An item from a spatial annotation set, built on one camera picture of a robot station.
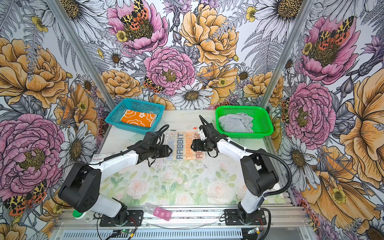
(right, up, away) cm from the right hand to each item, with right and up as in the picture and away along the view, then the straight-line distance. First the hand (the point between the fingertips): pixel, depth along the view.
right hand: (197, 150), depth 90 cm
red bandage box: (-59, -4, +2) cm, 59 cm away
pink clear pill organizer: (-23, -27, -14) cm, 38 cm away
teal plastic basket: (-59, +29, +23) cm, 70 cm away
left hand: (-17, -2, -1) cm, 17 cm away
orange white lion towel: (-44, +20, +25) cm, 54 cm away
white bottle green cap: (-51, -27, -19) cm, 61 cm away
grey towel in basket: (+29, +17, +15) cm, 37 cm away
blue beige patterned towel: (-11, +4, +12) cm, 17 cm away
